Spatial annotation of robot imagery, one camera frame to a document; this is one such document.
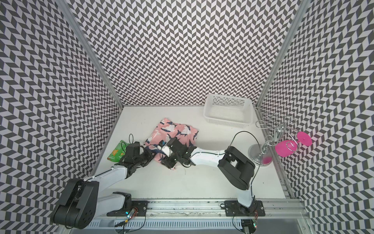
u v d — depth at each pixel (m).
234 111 1.12
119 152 0.89
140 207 0.72
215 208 0.75
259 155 0.89
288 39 0.79
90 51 0.88
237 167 0.49
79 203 0.41
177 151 0.67
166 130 1.02
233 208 0.73
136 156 0.70
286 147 0.64
